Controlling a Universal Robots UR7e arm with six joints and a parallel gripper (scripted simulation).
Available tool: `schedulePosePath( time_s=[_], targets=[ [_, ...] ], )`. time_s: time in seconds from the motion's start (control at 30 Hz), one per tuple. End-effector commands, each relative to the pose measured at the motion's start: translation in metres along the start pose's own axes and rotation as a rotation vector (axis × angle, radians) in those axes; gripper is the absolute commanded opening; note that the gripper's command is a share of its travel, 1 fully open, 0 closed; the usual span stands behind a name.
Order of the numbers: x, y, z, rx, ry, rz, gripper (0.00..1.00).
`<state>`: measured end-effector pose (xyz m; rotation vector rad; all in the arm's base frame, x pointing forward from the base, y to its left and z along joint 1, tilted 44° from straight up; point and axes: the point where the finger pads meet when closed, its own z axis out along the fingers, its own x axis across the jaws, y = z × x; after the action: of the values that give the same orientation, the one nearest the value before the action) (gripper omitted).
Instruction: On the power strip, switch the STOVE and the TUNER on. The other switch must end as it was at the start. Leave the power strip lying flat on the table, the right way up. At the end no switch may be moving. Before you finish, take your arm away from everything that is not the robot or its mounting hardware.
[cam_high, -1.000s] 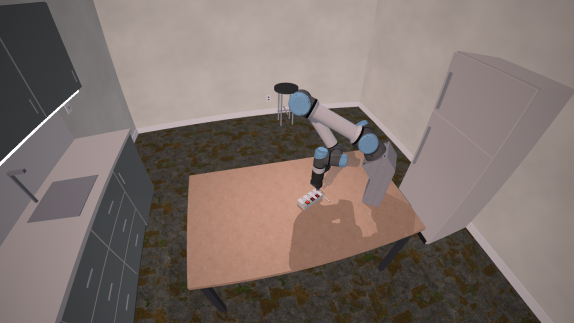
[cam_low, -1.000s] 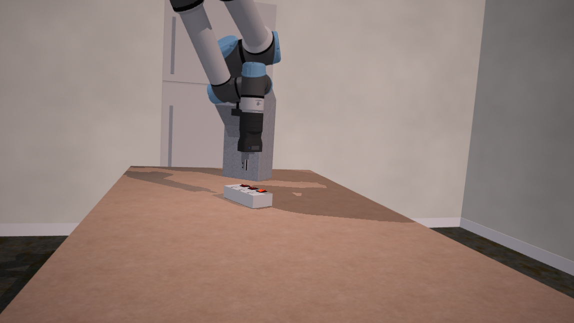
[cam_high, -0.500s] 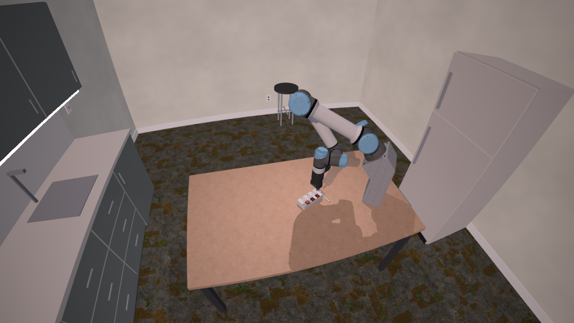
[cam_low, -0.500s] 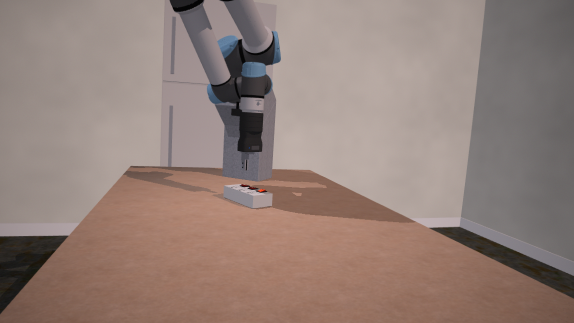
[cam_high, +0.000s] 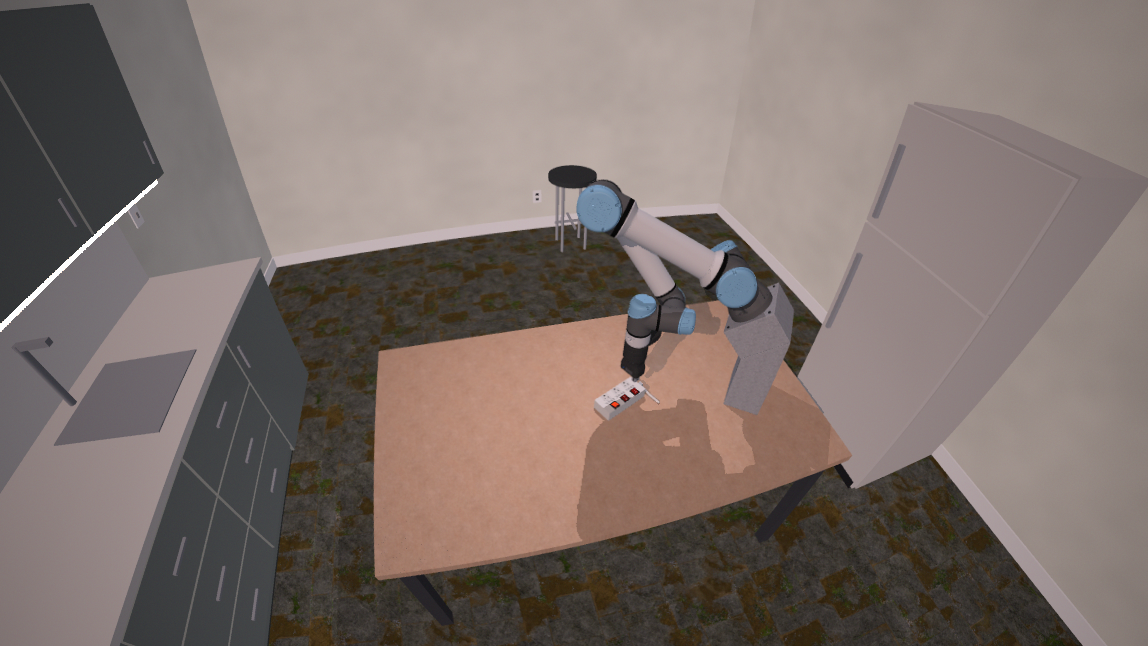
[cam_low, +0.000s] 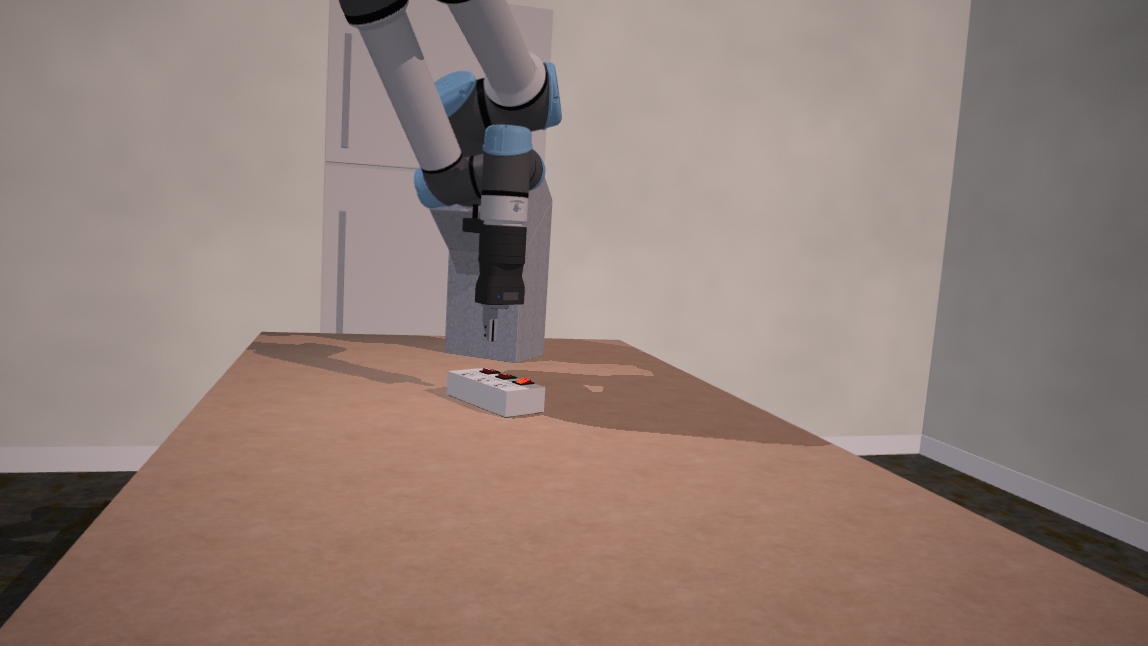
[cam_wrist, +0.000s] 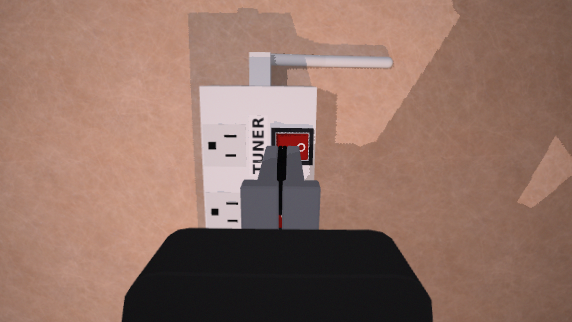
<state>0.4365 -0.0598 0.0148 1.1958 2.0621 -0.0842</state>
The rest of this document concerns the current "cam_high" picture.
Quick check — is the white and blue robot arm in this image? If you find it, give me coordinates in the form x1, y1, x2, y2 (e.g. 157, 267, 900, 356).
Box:
576, 179, 773, 338

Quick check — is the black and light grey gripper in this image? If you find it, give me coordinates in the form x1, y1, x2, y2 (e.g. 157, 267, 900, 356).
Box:
620, 330, 662, 383

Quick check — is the grey power strip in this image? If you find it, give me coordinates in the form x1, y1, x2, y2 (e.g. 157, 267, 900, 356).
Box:
594, 378, 660, 420

